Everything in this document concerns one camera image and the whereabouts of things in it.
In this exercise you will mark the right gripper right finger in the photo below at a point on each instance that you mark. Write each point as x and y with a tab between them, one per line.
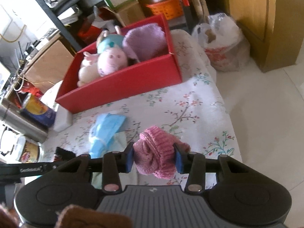
193	164

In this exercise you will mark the red cardboard box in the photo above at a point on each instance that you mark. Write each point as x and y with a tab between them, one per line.
139	78

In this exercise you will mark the black knitted cloth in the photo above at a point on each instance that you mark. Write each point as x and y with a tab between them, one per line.
63	155

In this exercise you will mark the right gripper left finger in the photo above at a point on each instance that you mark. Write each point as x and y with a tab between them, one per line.
113	164

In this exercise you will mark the pink pig plush toy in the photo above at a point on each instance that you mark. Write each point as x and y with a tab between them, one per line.
110	56

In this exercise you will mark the brown cardboard box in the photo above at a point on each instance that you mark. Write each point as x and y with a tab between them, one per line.
128	14

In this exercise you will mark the red white plastic bag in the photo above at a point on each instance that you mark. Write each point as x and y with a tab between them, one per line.
101	19

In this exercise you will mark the wooden desk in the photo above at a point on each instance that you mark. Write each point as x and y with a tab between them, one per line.
49	65

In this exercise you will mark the stainless steel thermos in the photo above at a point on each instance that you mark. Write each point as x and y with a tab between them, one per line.
12	117

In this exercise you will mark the glass coffee jar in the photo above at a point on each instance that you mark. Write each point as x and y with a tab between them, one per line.
17	148

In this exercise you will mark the black metal shelf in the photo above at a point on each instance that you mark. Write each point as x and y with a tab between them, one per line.
53	14

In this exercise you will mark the white foam block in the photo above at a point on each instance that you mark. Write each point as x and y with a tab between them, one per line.
64	118

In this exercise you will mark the wooden cabinet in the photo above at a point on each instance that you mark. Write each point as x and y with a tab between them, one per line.
274	28

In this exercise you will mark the yellow blue drink can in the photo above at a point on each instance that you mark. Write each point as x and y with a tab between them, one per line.
38	111

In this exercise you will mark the cream plush toy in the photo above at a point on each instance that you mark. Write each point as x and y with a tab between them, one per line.
87	73

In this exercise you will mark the pink knitted hat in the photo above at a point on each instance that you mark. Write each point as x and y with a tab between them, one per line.
154	152

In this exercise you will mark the purple knitted cloth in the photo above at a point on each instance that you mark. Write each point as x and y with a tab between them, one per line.
144	42

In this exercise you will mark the orange plastic basket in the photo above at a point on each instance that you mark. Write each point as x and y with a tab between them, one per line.
170	8

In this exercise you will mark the floral table cloth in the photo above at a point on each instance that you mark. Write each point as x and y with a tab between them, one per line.
193	111

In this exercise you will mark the blue face mask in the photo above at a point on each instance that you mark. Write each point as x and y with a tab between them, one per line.
102	133

